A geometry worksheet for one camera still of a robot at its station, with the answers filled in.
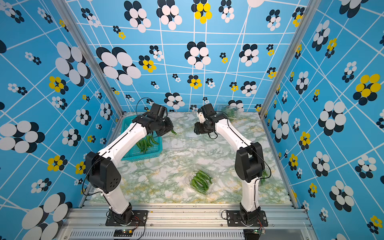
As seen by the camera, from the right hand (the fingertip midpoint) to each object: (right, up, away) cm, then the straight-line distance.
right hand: (200, 129), depth 92 cm
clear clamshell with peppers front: (+1, -29, -9) cm, 30 cm away
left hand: (-14, +2, -5) cm, 15 cm away
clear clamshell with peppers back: (+26, +12, +23) cm, 37 cm away
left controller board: (-38, -50, -19) cm, 66 cm away
